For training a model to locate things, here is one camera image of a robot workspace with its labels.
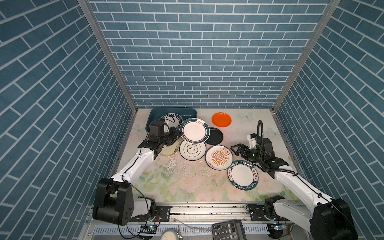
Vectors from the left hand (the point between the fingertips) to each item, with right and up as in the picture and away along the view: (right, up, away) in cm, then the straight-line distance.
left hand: (183, 131), depth 83 cm
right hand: (+29, -10, 0) cm, 31 cm away
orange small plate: (+26, +7, +32) cm, 42 cm away
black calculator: (+23, -45, -15) cm, 53 cm away
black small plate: (+21, -5, +21) cm, 30 cm away
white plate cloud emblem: (+5, -15, +13) cm, 20 cm away
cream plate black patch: (-10, -13, +12) cm, 20 cm away
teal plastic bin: (-25, +12, +32) cm, 42 cm away
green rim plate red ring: (+6, 0, +4) cm, 7 cm away
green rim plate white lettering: (+35, -26, +4) cm, 44 cm away
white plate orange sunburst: (+21, -17, +10) cm, 29 cm away
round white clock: (-4, -45, -18) cm, 48 cm away
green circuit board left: (-15, -47, -11) cm, 51 cm away
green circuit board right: (+47, -46, -12) cm, 67 cm away
